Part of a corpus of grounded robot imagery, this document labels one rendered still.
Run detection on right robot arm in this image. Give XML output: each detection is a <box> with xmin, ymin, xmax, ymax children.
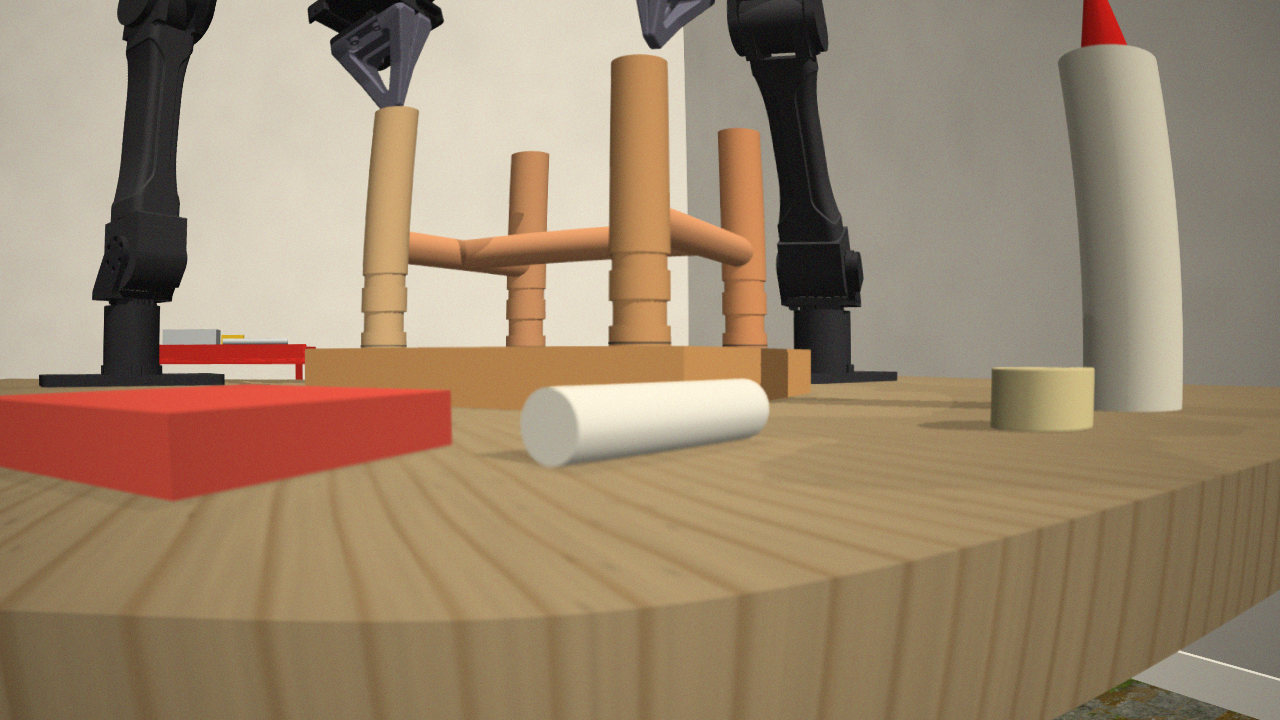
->
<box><xmin>38</xmin><ymin>0</ymin><xmax>225</xmax><ymax>387</ymax></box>

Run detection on light brown wooden stool legs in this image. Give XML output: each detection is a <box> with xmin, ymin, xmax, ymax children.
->
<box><xmin>360</xmin><ymin>54</ymin><xmax>768</xmax><ymax>348</ymax></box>

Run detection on flat red block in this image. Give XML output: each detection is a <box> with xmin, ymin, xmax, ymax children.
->
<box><xmin>0</xmin><ymin>384</ymin><xmax>452</xmax><ymax>501</ymax></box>

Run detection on beige short cylinder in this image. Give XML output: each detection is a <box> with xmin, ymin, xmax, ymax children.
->
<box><xmin>989</xmin><ymin>366</ymin><xmax>1094</xmax><ymax>432</ymax></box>

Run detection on white cylinder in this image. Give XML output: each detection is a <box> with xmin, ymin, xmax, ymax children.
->
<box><xmin>520</xmin><ymin>379</ymin><xmax>769</xmax><ymax>468</ymax></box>

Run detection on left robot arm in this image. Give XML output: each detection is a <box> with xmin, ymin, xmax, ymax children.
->
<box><xmin>727</xmin><ymin>0</ymin><xmax>897</xmax><ymax>384</ymax></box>

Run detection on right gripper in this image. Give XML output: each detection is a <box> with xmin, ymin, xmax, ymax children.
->
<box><xmin>308</xmin><ymin>0</ymin><xmax>444</xmax><ymax>109</ymax></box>

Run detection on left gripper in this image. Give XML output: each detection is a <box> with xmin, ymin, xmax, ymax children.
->
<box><xmin>636</xmin><ymin>0</ymin><xmax>716</xmax><ymax>49</ymax></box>

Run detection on tall beige cylinder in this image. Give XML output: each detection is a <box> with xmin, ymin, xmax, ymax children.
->
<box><xmin>1059</xmin><ymin>0</ymin><xmax>1183</xmax><ymax>413</ymax></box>

